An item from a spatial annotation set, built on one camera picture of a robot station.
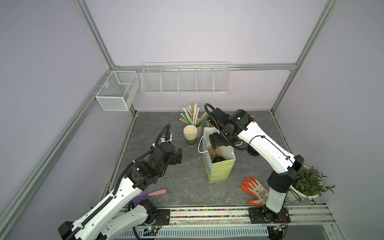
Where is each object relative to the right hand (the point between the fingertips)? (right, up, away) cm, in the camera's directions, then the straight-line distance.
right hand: (220, 144), depth 73 cm
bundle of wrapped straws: (-16, +16, +26) cm, 34 cm away
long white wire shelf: (-19, +41, +25) cm, 51 cm away
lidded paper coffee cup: (0, -9, +6) cm, 11 cm away
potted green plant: (+38, -17, -8) cm, 42 cm away
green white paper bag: (-2, -7, -8) cm, 11 cm away
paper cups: (-16, +4, +17) cm, 24 cm away
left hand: (-24, -3, -2) cm, 25 cm away
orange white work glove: (+20, -24, +9) cm, 33 cm away
